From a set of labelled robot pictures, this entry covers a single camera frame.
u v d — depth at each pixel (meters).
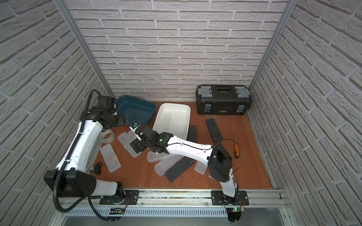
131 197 0.73
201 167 0.83
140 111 1.10
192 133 0.98
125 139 0.96
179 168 0.85
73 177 0.39
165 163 0.85
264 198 0.76
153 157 0.88
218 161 0.45
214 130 1.01
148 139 0.56
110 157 0.86
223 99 1.00
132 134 0.97
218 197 0.74
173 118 1.07
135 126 0.64
